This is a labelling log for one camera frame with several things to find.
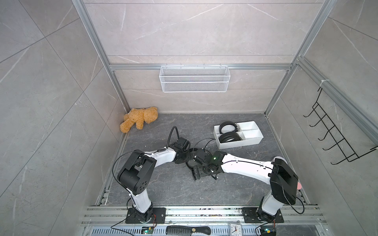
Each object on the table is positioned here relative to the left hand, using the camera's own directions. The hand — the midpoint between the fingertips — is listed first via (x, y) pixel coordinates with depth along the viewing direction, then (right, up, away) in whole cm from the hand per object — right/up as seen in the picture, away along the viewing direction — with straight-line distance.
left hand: (191, 157), depth 94 cm
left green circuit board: (-21, -31, -23) cm, 44 cm away
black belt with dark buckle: (+24, +14, -2) cm, 28 cm away
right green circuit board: (+39, -32, -23) cm, 55 cm away
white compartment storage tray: (+42, +16, +7) cm, 45 cm away
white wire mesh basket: (+2, +54, +7) cm, 54 cm away
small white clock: (+22, -29, -26) cm, 44 cm away
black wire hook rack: (+65, +9, -36) cm, 75 cm away
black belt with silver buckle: (+32, +19, +7) cm, 38 cm away
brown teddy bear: (-39, +28, +13) cm, 49 cm away
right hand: (+7, -6, -12) cm, 15 cm away
